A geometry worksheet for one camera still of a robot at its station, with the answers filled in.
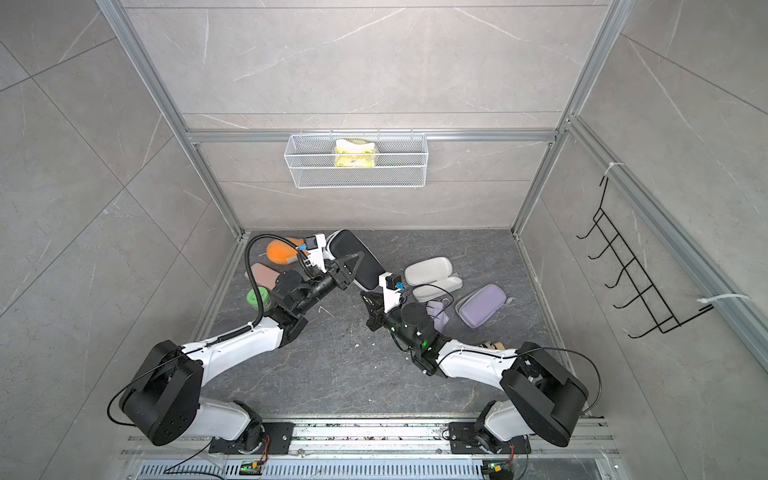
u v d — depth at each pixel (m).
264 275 1.07
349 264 0.70
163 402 0.42
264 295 0.95
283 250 1.06
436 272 1.07
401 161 1.00
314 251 0.67
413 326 0.60
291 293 0.59
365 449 0.73
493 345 0.88
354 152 0.88
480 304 0.95
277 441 0.73
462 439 0.74
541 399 0.42
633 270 0.68
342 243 0.70
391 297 0.68
